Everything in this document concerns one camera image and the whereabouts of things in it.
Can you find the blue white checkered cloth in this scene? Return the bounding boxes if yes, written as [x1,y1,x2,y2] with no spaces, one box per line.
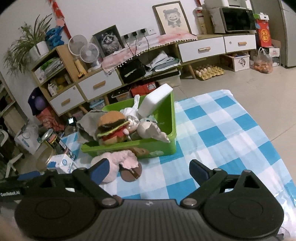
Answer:
[59,89,296,232]

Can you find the wooden white drawer cabinet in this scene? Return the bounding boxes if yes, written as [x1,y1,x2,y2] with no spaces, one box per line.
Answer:
[31,32,256,116]

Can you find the egg tray with eggs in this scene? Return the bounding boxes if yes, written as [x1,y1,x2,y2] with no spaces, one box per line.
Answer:
[194,64,225,81]

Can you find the glass jar gold lid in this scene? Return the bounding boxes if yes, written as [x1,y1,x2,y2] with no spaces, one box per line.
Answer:
[36,147,56,172]

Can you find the white foam block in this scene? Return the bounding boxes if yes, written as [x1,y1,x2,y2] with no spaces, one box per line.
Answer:
[137,83,173,118]

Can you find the metal tin can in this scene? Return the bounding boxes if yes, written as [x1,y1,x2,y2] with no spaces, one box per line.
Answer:
[37,128,60,149]

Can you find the blue white carton box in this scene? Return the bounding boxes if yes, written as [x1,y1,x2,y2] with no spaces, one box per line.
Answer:
[47,154,78,174]

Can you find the white desk fan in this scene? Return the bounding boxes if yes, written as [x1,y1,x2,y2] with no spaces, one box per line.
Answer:
[80,43,100,72]
[68,35,88,56]

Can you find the blue plush figure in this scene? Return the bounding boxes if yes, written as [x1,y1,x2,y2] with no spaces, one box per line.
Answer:
[45,26,64,50]

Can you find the plush hamburger toy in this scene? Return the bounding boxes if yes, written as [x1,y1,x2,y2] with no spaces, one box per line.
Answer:
[97,110,130,146]

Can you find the pink plush toy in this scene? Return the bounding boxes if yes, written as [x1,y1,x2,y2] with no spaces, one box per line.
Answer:
[91,150,142,184]

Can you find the pink table runner cloth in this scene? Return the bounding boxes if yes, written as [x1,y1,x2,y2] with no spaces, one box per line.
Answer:
[101,31,198,72]

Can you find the black microwave oven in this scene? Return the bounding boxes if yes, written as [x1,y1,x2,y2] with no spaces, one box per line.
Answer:
[209,7,256,34]

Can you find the black box on shelf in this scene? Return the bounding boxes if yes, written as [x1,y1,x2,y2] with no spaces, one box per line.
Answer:
[118,58,146,84]

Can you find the red gift box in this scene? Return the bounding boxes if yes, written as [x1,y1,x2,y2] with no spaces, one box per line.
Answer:
[253,13,272,48]

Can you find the folded clothes on shelf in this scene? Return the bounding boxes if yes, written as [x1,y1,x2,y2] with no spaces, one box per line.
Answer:
[145,51,181,73]

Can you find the green plastic bin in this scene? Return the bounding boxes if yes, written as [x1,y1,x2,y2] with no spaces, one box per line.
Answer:
[81,93,177,159]

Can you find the beige plush elephant toy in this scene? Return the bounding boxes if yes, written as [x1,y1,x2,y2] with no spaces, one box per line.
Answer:
[137,118,171,143]

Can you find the grey brown plush toy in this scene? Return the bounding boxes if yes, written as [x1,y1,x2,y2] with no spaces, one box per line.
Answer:
[77,110,107,144]

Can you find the plastic bag of oranges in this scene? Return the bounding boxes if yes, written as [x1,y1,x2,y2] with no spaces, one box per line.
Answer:
[253,47,273,74]

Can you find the grey refrigerator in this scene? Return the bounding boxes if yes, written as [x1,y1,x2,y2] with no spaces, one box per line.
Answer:
[250,0,296,68]

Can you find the framed cartoon girl picture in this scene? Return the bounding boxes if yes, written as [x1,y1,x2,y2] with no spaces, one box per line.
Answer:
[152,1,192,35]

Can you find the potted green plant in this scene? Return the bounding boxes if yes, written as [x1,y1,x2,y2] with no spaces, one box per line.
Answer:
[4,14,52,77]

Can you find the white storage box with logo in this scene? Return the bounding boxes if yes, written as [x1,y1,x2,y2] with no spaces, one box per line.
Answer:
[220,52,250,72]

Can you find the framed cat picture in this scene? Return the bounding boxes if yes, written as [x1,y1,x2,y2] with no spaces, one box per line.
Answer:
[93,25,125,58]

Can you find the red shoebox under cabinet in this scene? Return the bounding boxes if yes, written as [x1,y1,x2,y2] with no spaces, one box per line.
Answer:
[130,81,159,97]

